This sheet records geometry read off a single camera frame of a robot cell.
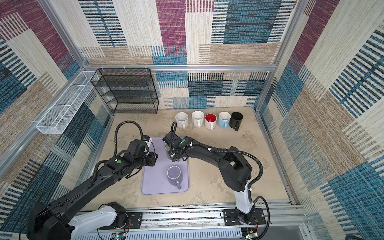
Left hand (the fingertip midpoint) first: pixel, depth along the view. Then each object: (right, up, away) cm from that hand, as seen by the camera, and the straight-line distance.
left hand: (155, 153), depth 81 cm
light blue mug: (+40, +19, +21) cm, 49 cm away
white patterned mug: (+23, +19, +22) cm, 37 cm away
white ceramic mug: (+32, +19, +27) cm, 46 cm away
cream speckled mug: (+12, +19, +26) cm, 35 cm away
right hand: (+11, -2, +7) cm, 13 cm away
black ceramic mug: (+49, +18, +24) cm, 58 cm away
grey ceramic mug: (+5, +2, +6) cm, 8 cm away
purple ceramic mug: (+10, -12, -1) cm, 15 cm away
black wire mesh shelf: (-28, +40, +29) cm, 57 cm away
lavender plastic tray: (-2, -16, +4) cm, 17 cm away
